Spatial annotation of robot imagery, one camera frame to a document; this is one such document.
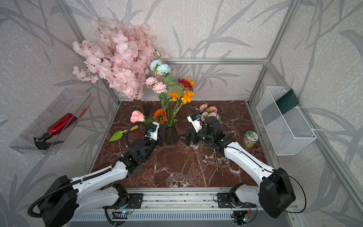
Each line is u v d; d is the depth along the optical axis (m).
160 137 0.68
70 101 0.78
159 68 0.72
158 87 0.72
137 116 0.58
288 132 0.59
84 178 0.46
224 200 0.72
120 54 0.59
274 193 0.40
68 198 0.40
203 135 0.66
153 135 0.65
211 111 1.07
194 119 0.67
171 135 0.90
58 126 0.63
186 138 0.67
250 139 0.89
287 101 0.71
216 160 0.88
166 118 0.76
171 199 0.76
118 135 0.99
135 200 0.73
